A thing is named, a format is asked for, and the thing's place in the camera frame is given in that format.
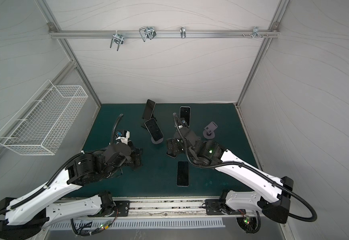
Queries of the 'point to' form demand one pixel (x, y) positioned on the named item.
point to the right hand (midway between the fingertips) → (176, 135)
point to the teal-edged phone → (182, 173)
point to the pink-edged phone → (173, 156)
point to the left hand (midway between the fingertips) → (138, 148)
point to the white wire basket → (40, 126)
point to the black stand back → (143, 120)
